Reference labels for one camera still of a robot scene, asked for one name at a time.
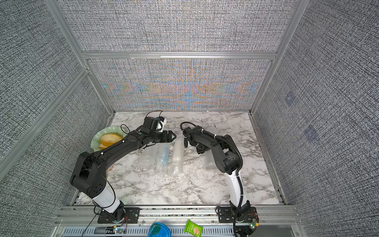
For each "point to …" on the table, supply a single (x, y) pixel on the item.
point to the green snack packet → (193, 228)
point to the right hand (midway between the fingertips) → (209, 144)
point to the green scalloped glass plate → (95, 141)
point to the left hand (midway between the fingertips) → (174, 135)
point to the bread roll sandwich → (107, 139)
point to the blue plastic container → (159, 229)
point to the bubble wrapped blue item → (162, 162)
